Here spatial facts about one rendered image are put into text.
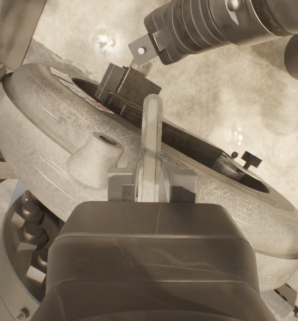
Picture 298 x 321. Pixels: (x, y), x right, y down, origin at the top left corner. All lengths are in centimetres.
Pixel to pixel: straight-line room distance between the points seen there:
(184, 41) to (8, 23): 109
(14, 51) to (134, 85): 91
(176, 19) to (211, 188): 19
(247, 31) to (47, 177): 24
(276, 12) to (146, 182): 16
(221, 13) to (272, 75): 116
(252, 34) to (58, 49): 106
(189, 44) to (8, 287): 55
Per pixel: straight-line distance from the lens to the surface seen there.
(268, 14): 22
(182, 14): 28
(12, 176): 38
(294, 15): 21
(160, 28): 34
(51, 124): 28
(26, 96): 34
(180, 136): 49
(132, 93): 45
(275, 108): 141
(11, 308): 59
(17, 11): 130
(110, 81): 47
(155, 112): 15
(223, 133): 129
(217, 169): 65
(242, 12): 23
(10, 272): 56
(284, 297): 49
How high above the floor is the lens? 117
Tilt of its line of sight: 71 degrees down
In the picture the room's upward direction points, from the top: 167 degrees clockwise
